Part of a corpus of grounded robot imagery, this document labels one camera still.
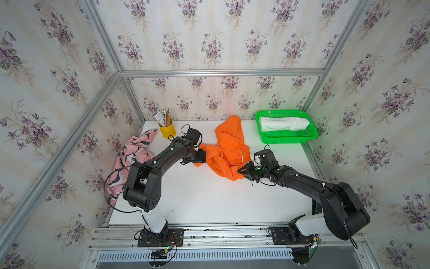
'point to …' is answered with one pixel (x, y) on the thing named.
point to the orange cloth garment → (230, 151)
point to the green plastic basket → (303, 135)
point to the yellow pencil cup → (168, 131)
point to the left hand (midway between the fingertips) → (200, 159)
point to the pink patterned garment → (134, 149)
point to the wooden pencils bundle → (167, 113)
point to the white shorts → (267, 124)
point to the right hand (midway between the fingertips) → (239, 172)
